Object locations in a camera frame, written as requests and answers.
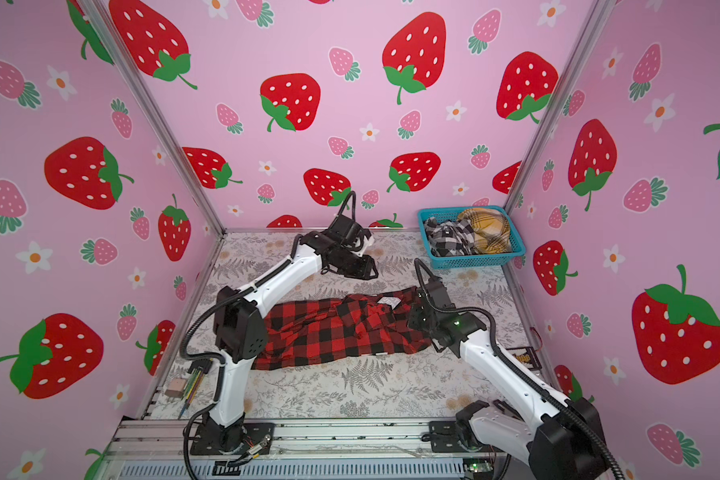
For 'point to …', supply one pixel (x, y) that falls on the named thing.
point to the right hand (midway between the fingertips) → (408, 313)
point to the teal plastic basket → (470, 259)
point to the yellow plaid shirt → (492, 232)
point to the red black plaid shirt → (365, 323)
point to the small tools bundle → (186, 389)
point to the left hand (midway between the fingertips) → (375, 272)
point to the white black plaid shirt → (450, 238)
